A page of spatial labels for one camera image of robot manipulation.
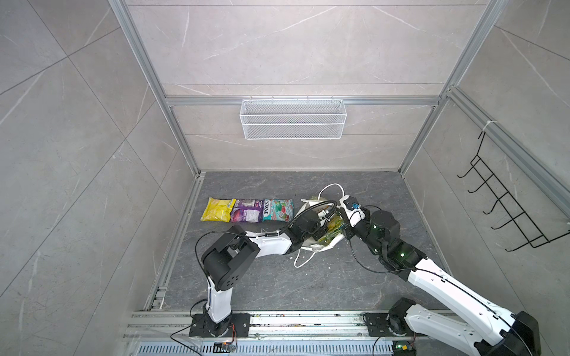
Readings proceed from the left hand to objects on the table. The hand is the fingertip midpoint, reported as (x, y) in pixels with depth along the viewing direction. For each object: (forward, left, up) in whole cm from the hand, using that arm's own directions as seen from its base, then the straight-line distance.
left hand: (325, 213), depth 90 cm
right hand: (-6, -2, +14) cm, 16 cm away
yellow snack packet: (+8, +47, -7) cm, 48 cm away
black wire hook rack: (-18, -51, +20) cm, 57 cm away
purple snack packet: (+8, +34, -9) cm, 36 cm away
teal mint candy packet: (+8, +19, -8) cm, 23 cm away
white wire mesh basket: (+40, +12, +19) cm, 46 cm away
